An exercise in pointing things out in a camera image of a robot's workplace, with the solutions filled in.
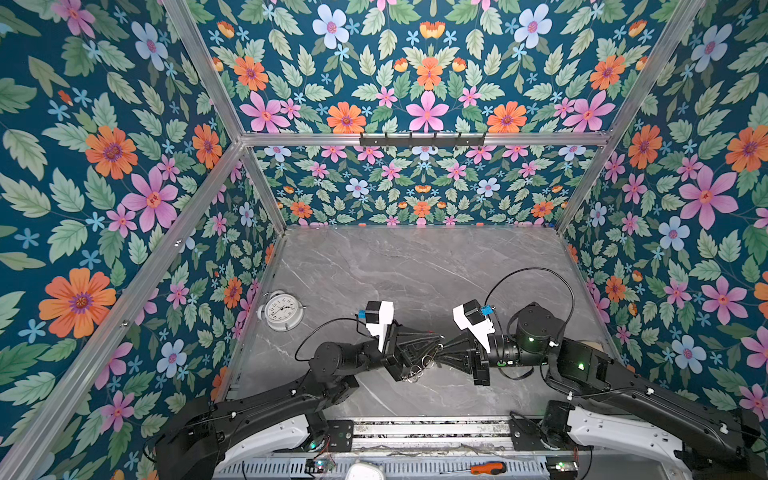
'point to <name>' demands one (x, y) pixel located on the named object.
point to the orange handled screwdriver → (490, 467)
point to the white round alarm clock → (282, 311)
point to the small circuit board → (323, 465)
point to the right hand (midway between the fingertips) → (435, 355)
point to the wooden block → (594, 344)
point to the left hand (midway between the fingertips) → (438, 343)
